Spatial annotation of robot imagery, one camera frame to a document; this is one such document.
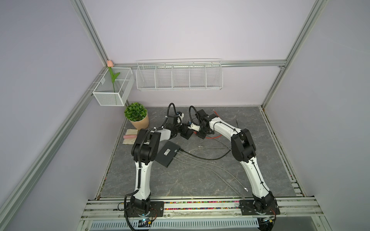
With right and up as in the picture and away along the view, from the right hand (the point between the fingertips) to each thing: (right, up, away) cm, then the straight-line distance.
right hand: (200, 133), depth 103 cm
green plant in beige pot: (-43, +13, -6) cm, 45 cm away
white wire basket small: (-55, +25, -25) cm, 65 cm away
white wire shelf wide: (-14, +41, -7) cm, 44 cm away
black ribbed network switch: (-9, -1, -1) cm, 9 cm away
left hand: (-7, +4, +1) cm, 9 cm away
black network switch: (-22, -11, -10) cm, 27 cm away
